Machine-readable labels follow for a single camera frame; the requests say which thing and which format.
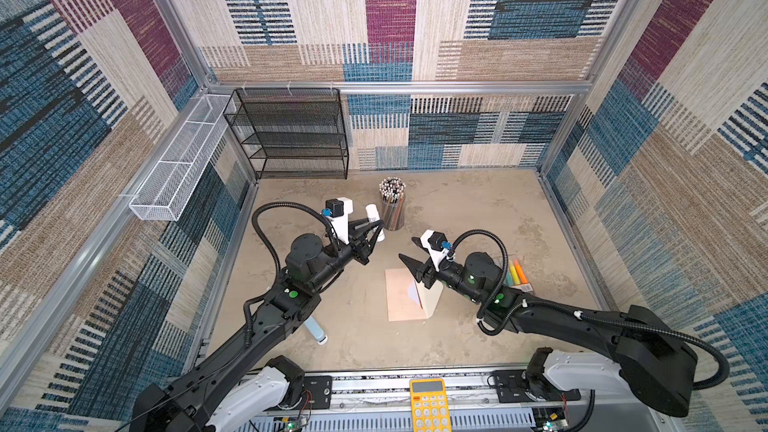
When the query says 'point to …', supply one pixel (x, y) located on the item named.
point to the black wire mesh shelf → (291, 133)
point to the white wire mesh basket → (163, 193)
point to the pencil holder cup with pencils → (393, 202)
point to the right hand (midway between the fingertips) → (407, 250)
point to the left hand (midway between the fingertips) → (380, 218)
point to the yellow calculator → (429, 405)
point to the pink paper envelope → (404, 303)
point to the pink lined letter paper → (414, 293)
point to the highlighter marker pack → (516, 277)
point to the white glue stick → (374, 215)
